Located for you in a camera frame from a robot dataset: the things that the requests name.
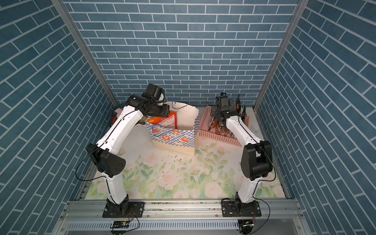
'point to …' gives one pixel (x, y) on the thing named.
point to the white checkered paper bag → (181, 140)
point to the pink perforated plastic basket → (206, 120)
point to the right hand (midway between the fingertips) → (217, 109)
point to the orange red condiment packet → (170, 122)
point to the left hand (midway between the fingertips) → (169, 112)
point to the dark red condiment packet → (217, 126)
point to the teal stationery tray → (116, 114)
